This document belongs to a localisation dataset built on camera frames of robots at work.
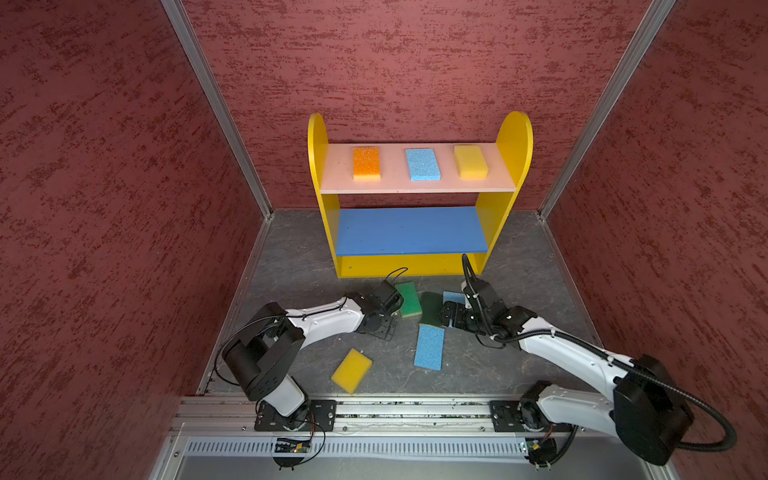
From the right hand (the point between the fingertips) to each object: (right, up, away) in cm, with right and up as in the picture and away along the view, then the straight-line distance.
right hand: (447, 323), depth 84 cm
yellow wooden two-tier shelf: (-9, +24, +5) cm, 26 cm away
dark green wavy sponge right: (-4, +4, +8) cm, 9 cm away
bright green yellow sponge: (-10, +4, +9) cm, 14 cm away
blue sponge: (-5, -8, +1) cm, 9 cm away
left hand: (-21, -3, +4) cm, 22 cm away
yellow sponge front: (-27, -12, -4) cm, 30 cm away
